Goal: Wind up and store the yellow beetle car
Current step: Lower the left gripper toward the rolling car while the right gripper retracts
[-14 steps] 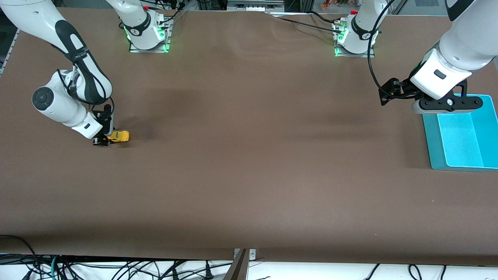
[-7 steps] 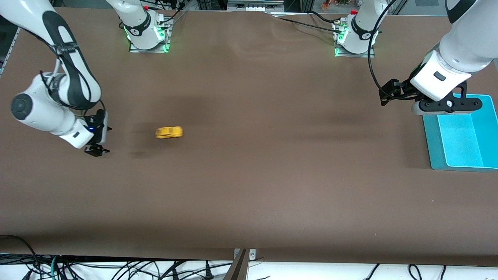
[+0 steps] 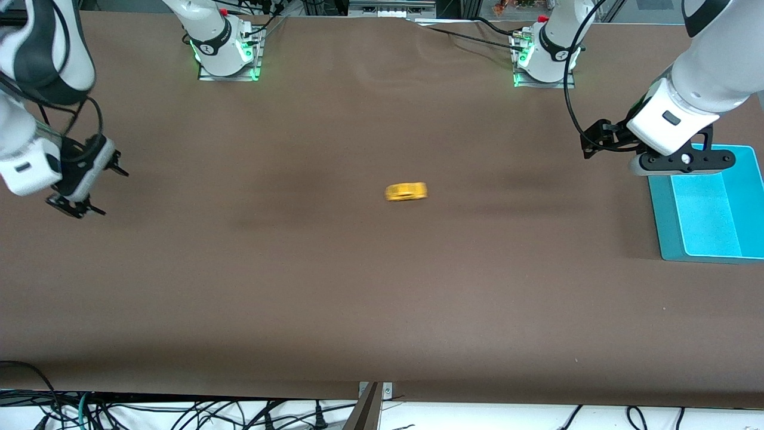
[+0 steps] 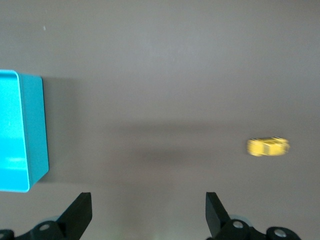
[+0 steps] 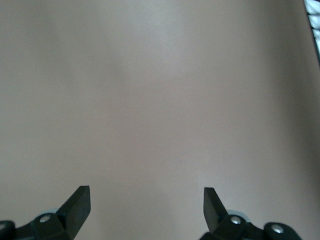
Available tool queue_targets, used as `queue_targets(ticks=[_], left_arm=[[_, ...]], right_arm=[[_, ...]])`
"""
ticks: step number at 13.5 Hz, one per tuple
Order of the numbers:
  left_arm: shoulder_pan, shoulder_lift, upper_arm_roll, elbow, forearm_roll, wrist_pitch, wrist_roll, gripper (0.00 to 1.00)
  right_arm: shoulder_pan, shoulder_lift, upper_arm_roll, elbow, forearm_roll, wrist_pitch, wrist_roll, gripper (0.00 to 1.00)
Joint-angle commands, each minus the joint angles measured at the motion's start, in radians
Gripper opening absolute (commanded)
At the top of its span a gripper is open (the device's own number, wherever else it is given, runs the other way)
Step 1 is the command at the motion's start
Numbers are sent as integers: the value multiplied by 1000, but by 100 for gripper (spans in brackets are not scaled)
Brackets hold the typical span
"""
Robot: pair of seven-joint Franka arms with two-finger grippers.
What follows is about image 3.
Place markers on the yellow toy beetle car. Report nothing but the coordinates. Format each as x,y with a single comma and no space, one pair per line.
406,192

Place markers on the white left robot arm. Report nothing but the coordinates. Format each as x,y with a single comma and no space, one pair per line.
716,65

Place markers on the small metal table bracket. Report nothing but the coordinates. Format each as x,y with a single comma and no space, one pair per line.
388,391

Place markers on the teal plastic bin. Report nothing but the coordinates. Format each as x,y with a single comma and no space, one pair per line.
704,209

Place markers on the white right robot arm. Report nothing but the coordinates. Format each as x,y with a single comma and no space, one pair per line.
48,48

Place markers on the grey background equipment box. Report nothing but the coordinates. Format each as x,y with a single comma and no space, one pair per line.
388,9

